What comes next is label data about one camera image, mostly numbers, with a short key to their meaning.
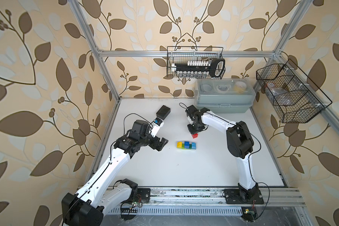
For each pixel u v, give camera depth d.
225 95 0.99
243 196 0.65
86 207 0.37
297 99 0.72
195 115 0.75
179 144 0.89
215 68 0.84
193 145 0.89
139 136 0.58
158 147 0.68
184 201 0.74
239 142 0.55
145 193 0.76
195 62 0.82
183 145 0.89
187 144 0.89
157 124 0.67
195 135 0.96
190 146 0.89
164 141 0.68
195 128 0.85
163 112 1.09
